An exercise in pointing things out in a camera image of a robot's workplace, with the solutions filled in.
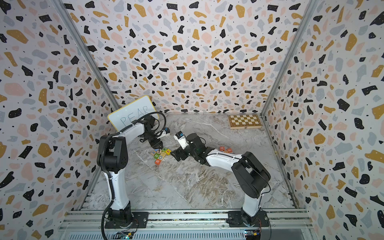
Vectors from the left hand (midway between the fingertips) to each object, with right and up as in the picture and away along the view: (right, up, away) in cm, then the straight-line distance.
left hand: (160, 142), depth 101 cm
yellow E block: (+6, -6, -3) cm, 9 cm away
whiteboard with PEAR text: (-19, +20, 0) cm, 28 cm away
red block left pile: (0, -11, -7) cm, 13 cm away
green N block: (+3, -4, -3) cm, 6 cm away
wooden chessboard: (+60, +15, +13) cm, 63 cm away
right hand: (+13, -2, -14) cm, 20 cm away
